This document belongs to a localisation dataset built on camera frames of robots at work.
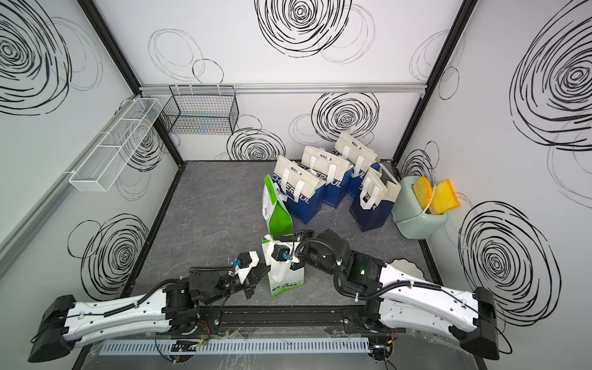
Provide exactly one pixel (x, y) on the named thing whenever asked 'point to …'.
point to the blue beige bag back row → (363, 159)
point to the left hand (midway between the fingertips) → (272, 267)
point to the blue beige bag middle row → (334, 172)
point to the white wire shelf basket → (102, 166)
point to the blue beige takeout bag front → (378, 190)
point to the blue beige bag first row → (303, 190)
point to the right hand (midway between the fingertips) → (279, 233)
